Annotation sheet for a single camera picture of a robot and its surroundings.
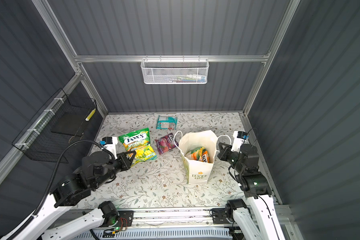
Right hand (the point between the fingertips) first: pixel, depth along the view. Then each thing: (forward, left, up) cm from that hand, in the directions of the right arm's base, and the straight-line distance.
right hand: (221, 145), depth 70 cm
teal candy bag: (+35, +32, -24) cm, 53 cm away
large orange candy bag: (0, +10, -9) cm, 13 cm away
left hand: (-6, +38, +4) cm, 39 cm away
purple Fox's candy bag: (+17, +30, -23) cm, 41 cm away
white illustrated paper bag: (-9, +11, -11) cm, 18 cm away
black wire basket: (+13, +81, +4) cm, 83 cm away
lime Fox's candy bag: (-2, +37, +7) cm, 38 cm away
